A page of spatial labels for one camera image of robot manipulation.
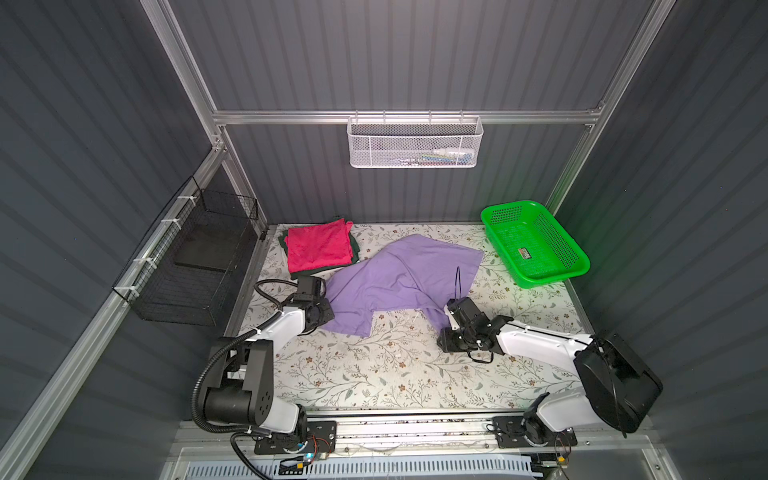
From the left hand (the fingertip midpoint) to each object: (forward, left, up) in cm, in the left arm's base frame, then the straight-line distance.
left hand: (323, 313), depth 93 cm
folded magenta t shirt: (+25, +3, +4) cm, 26 cm away
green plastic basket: (+26, -77, 0) cm, 81 cm away
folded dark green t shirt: (+21, -10, +2) cm, 23 cm away
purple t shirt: (+15, -30, -1) cm, 34 cm away
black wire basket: (+1, +29, +24) cm, 38 cm away
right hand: (-11, -37, -2) cm, 39 cm away
